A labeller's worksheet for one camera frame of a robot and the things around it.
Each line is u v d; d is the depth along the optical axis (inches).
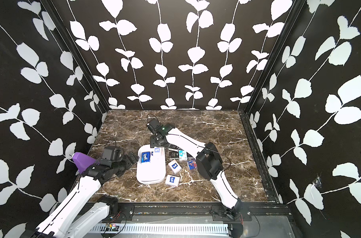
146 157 35.6
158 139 25.4
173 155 36.6
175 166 34.5
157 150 35.1
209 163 21.1
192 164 34.7
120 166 27.4
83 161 29.4
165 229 27.6
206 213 29.5
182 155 36.6
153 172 32.4
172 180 32.4
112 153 24.2
